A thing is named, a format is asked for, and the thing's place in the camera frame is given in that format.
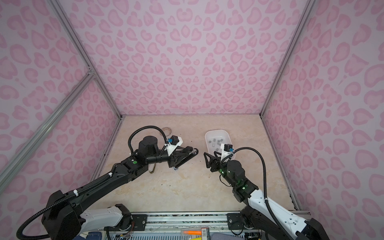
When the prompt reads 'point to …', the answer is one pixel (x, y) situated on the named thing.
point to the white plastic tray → (216, 139)
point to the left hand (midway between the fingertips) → (187, 149)
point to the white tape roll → (167, 131)
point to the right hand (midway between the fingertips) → (207, 153)
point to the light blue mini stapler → (175, 168)
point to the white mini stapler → (151, 167)
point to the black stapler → (194, 152)
